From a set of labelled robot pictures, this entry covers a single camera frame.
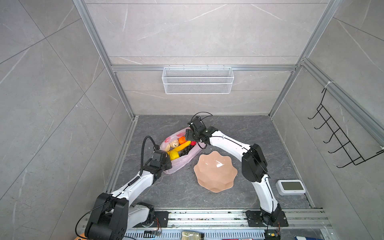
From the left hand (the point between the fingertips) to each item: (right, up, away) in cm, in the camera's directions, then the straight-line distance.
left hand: (166, 157), depth 90 cm
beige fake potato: (-1, +5, +5) cm, 7 cm away
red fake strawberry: (+16, +9, +4) cm, 19 cm away
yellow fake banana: (+8, +5, +7) cm, 12 cm away
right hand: (+14, +14, +5) cm, 21 cm away
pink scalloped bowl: (+30, -9, -1) cm, 31 cm away
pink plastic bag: (+10, -2, -2) cm, 10 cm away
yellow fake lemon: (+4, +1, +2) cm, 4 cm away
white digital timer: (+70, -14, -10) cm, 72 cm away
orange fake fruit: (+9, +10, +9) cm, 16 cm away
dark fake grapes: (+11, +3, +4) cm, 12 cm away
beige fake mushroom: (+4, +8, +5) cm, 10 cm away
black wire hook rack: (+84, +10, -26) cm, 88 cm away
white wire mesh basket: (+19, +51, +11) cm, 56 cm away
